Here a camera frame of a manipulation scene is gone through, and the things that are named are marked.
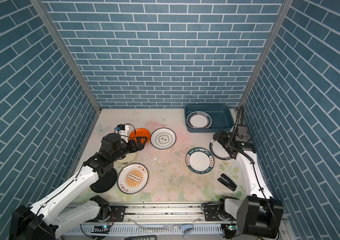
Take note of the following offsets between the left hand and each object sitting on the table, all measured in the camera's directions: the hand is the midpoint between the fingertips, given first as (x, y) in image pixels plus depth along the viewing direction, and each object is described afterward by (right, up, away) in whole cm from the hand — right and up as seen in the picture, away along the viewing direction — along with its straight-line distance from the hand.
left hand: (142, 139), depth 78 cm
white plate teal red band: (+45, -10, +18) cm, 50 cm away
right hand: (+42, +1, +5) cm, 42 cm away
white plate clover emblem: (+8, -2, +25) cm, 26 cm away
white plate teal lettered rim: (+33, -16, +17) cm, 40 cm away
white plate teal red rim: (+35, +11, +35) cm, 50 cm away
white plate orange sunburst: (-7, -23, +7) cm, 25 cm away
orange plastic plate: (-7, +2, +24) cm, 26 cm away
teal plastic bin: (+54, +15, +41) cm, 69 cm away
